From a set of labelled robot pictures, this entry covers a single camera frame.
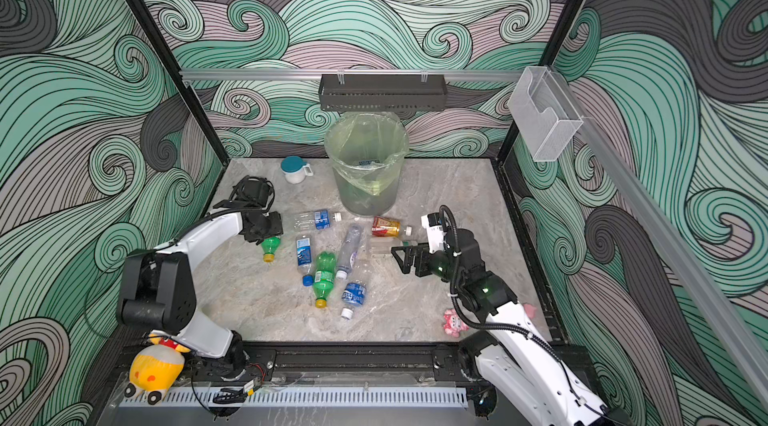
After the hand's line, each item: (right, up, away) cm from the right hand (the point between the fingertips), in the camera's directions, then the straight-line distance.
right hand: (406, 249), depth 75 cm
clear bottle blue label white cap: (-27, +5, +20) cm, 34 cm away
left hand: (-40, +3, +16) cm, 44 cm away
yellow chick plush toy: (-58, -25, -8) cm, 64 cm away
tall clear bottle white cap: (-16, -4, +19) cm, 26 cm away
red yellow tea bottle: (-5, +3, +20) cm, 21 cm away
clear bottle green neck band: (-6, -4, +23) cm, 24 cm away
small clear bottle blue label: (-14, -14, +5) cm, 20 cm away
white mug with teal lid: (-38, +22, +34) cm, 56 cm away
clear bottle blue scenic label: (-30, -6, +13) cm, 33 cm away
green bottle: (-40, -2, +12) cm, 42 cm away
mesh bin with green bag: (-12, +29, +31) cm, 44 cm away
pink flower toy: (+12, -20, +1) cm, 23 cm away
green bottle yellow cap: (+6, -1, -12) cm, 13 cm away
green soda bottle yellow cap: (-23, -9, +9) cm, 26 cm away
